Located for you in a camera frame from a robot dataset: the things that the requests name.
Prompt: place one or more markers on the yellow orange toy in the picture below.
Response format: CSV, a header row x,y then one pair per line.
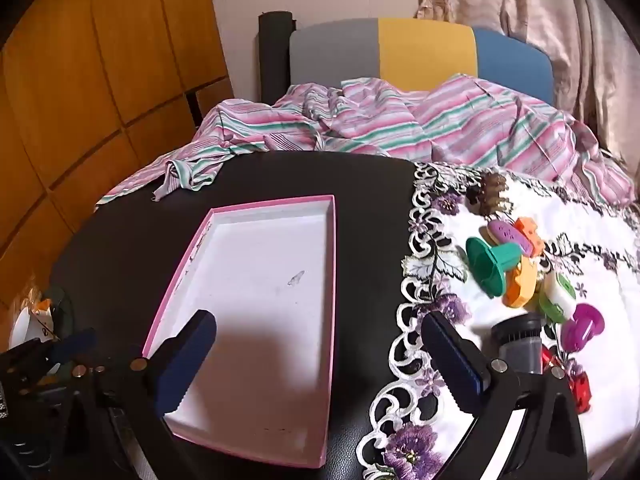
x,y
520,287

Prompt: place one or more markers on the pink green striped cloth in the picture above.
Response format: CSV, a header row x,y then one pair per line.
x,y
400,120

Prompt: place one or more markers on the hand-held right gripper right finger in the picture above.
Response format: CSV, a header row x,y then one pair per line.
x,y
450,360

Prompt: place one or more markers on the white embroidered floral tablecloth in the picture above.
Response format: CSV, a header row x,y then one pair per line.
x,y
600,310

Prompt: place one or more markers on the brown spiky toy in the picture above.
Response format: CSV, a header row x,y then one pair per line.
x,y
489,195

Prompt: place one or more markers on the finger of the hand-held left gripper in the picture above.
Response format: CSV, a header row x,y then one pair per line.
x,y
75,346

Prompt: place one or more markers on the teal funnel toy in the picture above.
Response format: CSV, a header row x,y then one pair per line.
x,y
487,265

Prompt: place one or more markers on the white orange object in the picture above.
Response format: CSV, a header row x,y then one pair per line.
x,y
30,322

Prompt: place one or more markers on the magenta plastic toy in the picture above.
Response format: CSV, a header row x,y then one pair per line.
x,y
582,327

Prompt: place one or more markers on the orange cube block toy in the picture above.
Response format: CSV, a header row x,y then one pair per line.
x,y
531,234

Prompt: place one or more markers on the black rolled mat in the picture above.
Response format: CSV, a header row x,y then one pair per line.
x,y
274,55

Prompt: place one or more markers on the white green square toy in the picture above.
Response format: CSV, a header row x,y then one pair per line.
x,y
559,296

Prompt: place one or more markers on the red dice toy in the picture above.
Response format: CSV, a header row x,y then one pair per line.
x,y
580,390

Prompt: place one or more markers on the beige patterned curtain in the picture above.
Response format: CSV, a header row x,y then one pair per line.
x,y
550,20

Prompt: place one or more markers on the wooden wardrobe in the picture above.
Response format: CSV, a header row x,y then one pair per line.
x,y
100,85

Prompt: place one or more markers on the pink cardboard box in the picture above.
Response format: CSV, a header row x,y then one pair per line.
x,y
260,270

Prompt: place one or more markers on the purple oval toy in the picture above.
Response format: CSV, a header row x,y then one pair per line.
x,y
505,234

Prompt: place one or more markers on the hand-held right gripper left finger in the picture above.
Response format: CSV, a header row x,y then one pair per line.
x,y
186,360

